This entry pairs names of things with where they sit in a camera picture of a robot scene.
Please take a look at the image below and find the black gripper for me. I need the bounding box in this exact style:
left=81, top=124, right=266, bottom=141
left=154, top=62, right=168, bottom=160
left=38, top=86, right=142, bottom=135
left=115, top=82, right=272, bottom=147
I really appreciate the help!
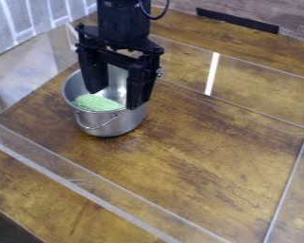
left=74, top=0, right=165, bottom=110

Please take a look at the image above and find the green knobbly toy vegetable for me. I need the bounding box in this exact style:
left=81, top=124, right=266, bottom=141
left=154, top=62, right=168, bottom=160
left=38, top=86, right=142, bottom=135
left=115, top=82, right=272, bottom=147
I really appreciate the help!
left=73, top=94, right=123, bottom=111

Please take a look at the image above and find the silver metal pot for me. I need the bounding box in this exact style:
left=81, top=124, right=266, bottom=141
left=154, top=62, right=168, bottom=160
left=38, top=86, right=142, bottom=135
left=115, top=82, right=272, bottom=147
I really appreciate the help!
left=62, top=65, right=147, bottom=137

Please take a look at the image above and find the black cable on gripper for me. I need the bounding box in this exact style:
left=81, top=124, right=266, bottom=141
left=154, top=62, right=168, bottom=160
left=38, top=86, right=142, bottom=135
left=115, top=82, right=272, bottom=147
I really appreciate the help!
left=138, top=0, right=170, bottom=21

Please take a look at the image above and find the black strip on wall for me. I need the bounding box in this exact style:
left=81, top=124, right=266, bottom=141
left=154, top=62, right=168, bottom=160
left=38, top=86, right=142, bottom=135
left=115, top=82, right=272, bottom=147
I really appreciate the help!
left=194, top=8, right=278, bottom=34

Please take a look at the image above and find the clear acrylic enclosure wall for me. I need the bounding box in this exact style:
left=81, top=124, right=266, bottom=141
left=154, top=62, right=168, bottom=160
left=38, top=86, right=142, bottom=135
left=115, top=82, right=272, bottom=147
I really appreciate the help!
left=0, top=25, right=304, bottom=243

